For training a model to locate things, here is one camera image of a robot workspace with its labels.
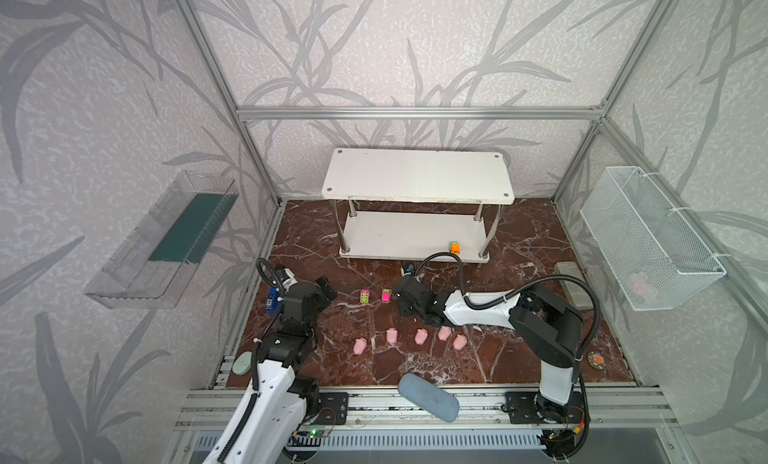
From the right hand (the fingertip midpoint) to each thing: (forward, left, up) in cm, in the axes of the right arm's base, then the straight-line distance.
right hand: (403, 288), depth 93 cm
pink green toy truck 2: (-3, +5, 0) cm, 6 cm away
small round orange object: (-21, -53, -2) cm, 57 cm away
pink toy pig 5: (-17, -16, 0) cm, 23 cm away
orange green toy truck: (+11, -17, +5) cm, 21 cm away
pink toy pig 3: (-15, -5, -1) cm, 16 cm away
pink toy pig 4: (-14, -12, -1) cm, 18 cm away
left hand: (-3, +22, +13) cm, 26 cm away
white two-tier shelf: (+38, -3, -3) cm, 38 cm away
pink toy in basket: (-8, -60, +17) cm, 63 cm away
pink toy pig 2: (-14, +4, -1) cm, 15 cm away
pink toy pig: (-17, +12, -1) cm, 21 cm away
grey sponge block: (-3, -54, -1) cm, 54 cm away
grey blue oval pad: (-30, -6, +1) cm, 31 cm away
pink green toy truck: (-3, +12, 0) cm, 13 cm away
